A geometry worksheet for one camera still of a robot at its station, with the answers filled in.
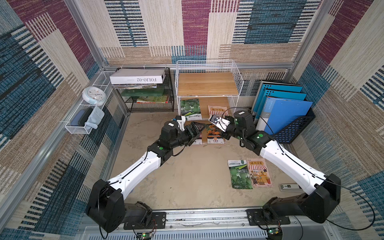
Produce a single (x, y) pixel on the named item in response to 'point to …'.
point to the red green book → (153, 99)
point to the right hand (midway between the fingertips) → (217, 119)
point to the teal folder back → (276, 87)
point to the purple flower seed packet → (198, 141)
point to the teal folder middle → (277, 94)
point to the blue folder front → (277, 112)
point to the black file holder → (285, 135)
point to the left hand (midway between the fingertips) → (203, 129)
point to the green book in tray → (143, 92)
